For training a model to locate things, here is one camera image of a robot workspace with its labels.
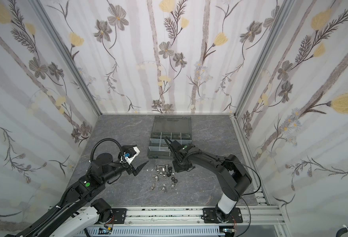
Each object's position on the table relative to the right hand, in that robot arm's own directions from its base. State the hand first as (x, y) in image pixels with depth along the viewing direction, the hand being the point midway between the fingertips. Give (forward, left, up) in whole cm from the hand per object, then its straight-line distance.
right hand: (176, 165), depth 87 cm
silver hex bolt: (+2, +6, -4) cm, 7 cm away
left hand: (0, +19, +19) cm, 27 cm away
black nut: (-7, 0, -5) cm, 9 cm away
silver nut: (-11, +13, -5) cm, 18 cm away
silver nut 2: (-6, +11, -4) cm, 13 cm away
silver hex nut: (-11, +1, -4) cm, 12 cm away
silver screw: (-12, +7, -4) cm, 14 cm away
